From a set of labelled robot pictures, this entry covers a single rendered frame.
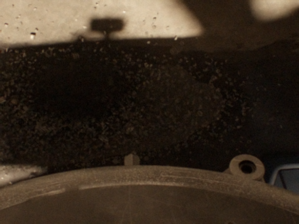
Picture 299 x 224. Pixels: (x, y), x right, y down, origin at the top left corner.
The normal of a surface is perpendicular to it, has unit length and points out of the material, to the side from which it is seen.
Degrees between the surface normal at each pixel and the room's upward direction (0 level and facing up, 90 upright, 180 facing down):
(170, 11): 0
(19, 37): 0
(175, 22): 0
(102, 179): 100
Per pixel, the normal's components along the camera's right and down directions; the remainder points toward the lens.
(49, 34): 0.13, 0.72
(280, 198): 0.12, -0.80
